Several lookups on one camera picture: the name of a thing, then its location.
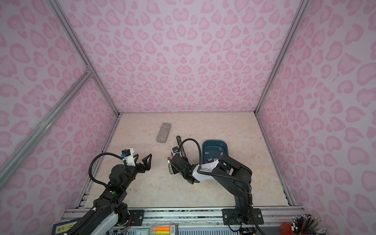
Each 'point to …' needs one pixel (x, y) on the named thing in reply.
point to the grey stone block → (163, 132)
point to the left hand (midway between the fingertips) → (145, 153)
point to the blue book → (61, 228)
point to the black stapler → (180, 142)
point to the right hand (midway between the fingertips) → (175, 159)
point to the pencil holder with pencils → (305, 225)
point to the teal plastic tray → (212, 150)
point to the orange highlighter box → (172, 229)
